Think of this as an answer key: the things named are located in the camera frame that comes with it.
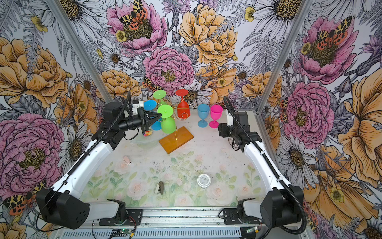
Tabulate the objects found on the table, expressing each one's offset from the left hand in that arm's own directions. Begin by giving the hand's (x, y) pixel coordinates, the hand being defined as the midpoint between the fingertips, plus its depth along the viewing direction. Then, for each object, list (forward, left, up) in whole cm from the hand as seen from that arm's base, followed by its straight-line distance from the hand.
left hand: (162, 118), depth 69 cm
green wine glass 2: (+20, +4, -2) cm, 20 cm away
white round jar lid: (-18, -19, -29) cm, 39 cm away
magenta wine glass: (+24, -29, -20) cm, 43 cm away
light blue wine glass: (+25, -21, -20) cm, 38 cm away
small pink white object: (-4, +26, -33) cm, 42 cm away
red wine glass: (+19, -8, -13) cm, 25 cm away
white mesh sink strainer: (-9, -34, -10) cm, 36 cm away
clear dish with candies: (+12, +17, -34) cm, 40 cm away
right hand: (+3, -31, -14) cm, 34 cm away
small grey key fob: (-20, +4, -33) cm, 39 cm away
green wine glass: (+3, -1, -8) cm, 9 cm away
